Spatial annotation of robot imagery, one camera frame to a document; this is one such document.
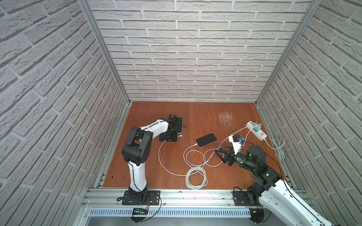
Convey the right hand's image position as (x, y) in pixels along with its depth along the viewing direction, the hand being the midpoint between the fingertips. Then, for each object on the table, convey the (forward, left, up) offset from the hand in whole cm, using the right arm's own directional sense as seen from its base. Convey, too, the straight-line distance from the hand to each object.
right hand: (216, 152), depth 72 cm
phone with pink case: (+16, +1, -16) cm, 23 cm away
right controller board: (-27, -19, -19) cm, 38 cm away
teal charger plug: (+21, -35, -12) cm, 42 cm away
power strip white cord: (+11, -49, -20) cm, 54 cm away
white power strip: (+18, -38, -17) cm, 45 cm away
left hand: (+21, +27, -17) cm, 38 cm away
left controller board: (-22, +41, -19) cm, 50 cm away
